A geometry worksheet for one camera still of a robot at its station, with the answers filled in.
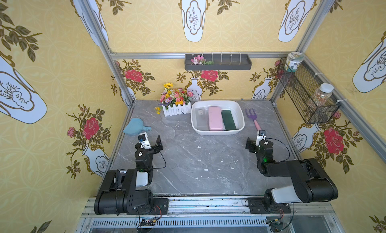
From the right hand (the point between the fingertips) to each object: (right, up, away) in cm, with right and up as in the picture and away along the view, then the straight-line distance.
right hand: (259, 138), depth 93 cm
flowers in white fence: (-54, +23, +8) cm, 59 cm away
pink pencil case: (-26, +10, +10) cm, 30 cm away
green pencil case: (-16, +11, +15) cm, 24 cm away
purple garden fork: (+3, +14, +19) cm, 23 cm away
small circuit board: (-63, -38, -20) cm, 76 cm away
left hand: (-69, +1, -5) cm, 69 cm away
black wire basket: (+24, +32, -2) cm, 40 cm away
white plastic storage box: (-9, +19, +16) cm, 27 cm away
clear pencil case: (-35, +12, +13) cm, 39 cm away
